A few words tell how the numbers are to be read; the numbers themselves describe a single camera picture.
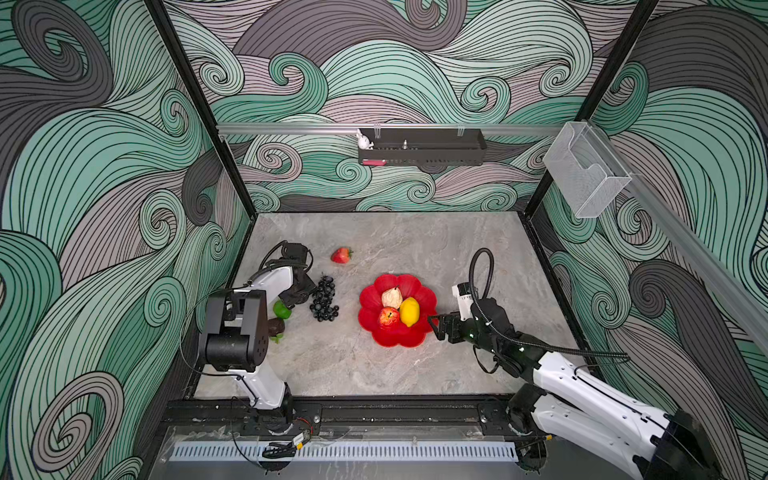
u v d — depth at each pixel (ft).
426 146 3.13
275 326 2.80
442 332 2.33
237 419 2.38
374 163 2.93
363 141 2.80
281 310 2.90
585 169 2.56
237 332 1.54
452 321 2.28
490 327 1.90
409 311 2.87
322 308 2.95
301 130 5.70
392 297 2.88
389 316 2.80
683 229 2.03
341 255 3.40
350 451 2.29
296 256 2.50
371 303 3.05
